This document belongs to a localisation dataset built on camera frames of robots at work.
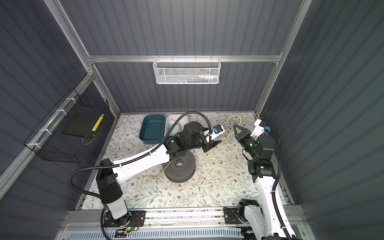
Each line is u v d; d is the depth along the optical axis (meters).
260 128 0.64
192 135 0.54
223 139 0.72
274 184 0.48
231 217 0.74
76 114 0.80
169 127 1.05
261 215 0.58
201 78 0.92
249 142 0.63
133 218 0.73
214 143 0.64
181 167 0.86
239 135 0.63
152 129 1.10
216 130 0.59
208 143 0.61
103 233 0.68
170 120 1.11
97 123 0.78
